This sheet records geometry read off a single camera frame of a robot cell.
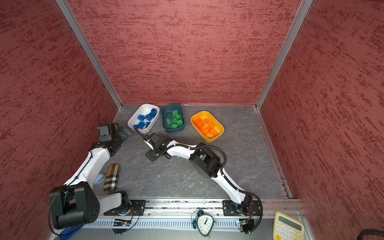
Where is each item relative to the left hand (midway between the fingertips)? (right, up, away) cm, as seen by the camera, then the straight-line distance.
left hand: (124, 137), depth 87 cm
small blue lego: (-1, +5, +19) cm, 20 cm away
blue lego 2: (+10, +17, +27) cm, 33 cm away
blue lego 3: (+7, +12, +23) cm, 27 cm away
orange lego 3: (+53, +6, +20) cm, 57 cm away
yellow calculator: (+85, -40, -19) cm, 96 cm away
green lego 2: (+29, +13, +24) cm, 40 cm away
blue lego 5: (+3, +6, +19) cm, 20 cm away
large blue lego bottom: (+9, +14, +25) cm, 30 cm away
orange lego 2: (+50, +10, +23) cm, 56 cm away
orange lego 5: (+54, +2, +17) cm, 57 cm away
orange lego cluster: (+46, +6, +20) cm, 50 cm away
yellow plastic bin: (+59, +5, +18) cm, 62 cm away
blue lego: (+1, +12, +24) cm, 27 cm away
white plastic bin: (+1, +18, +27) cm, 32 cm away
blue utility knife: (-15, -40, -21) cm, 48 cm away
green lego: (+26, +15, +26) cm, 40 cm away
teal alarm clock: (+47, -37, -20) cm, 63 cm away
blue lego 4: (+7, +7, +19) cm, 22 cm away
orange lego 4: (+49, +1, +17) cm, 52 cm away
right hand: (+16, -12, +7) cm, 21 cm away
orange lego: (+44, +9, +23) cm, 51 cm away
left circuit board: (+4, -41, -14) cm, 44 cm away
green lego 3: (+22, +9, +23) cm, 33 cm away
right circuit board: (+69, -42, -15) cm, 82 cm away
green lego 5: (+30, +8, +20) cm, 37 cm away
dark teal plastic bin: (+25, +11, +23) cm, 36 cm away
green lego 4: (+26, +10, +22) cm, 36 cm away
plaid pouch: (-4, -23, -7) cm, 24 cm away
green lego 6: (+26, +6, +20) cm, 33 cm away
